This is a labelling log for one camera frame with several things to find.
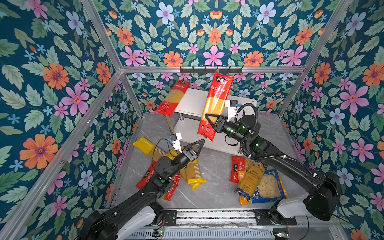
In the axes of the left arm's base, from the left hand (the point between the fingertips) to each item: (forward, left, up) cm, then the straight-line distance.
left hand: (204, 141), depth 61 cm
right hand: (+10, -2, +6) cm, 12 cm away
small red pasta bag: (+2, -20, -29) cm, 36 cm away
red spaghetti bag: (+21, +17, +1) cm, 27 cm away
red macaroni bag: (-3, +17, -32) cm, 36 cm away
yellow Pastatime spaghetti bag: (-2, +7, -32) cm, 33 cm away
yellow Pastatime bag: (+16, +33, -33) cm, 50 cm away
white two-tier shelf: (+22, +6, -2) cm, 23 cm away
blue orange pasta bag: (-12, -36, -32) cm, 49 cm away
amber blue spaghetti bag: (-9, -24, -26) cm, 36 cm away
